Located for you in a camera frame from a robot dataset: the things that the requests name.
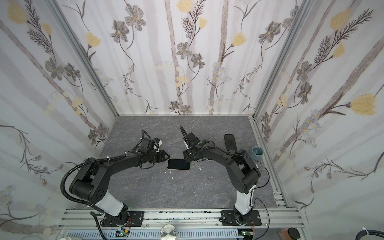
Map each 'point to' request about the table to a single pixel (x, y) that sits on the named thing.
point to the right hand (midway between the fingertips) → (183, 153)
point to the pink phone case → (178, 164)
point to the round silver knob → (168, 232)
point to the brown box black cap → (290, 233)
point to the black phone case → (230, 141)
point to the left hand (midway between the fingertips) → (166, 152)
